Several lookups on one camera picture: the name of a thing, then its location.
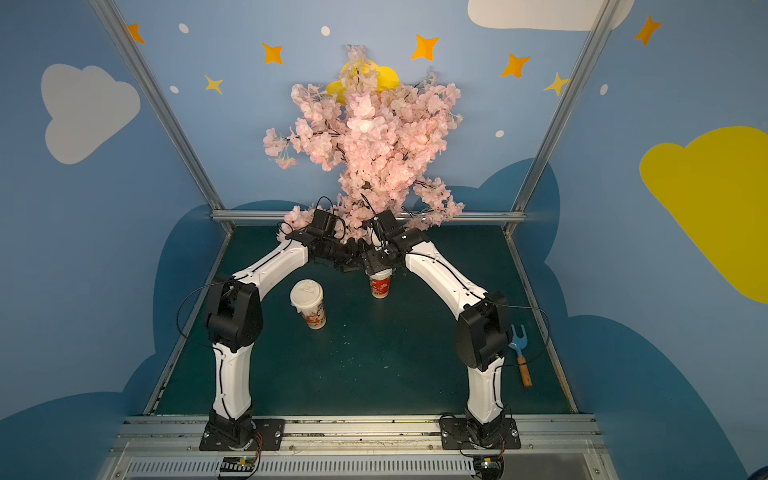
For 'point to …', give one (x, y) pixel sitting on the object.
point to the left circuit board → (238, 464)
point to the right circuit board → (489, 467)
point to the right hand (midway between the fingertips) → (383, 258)
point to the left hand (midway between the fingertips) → (373, 257)
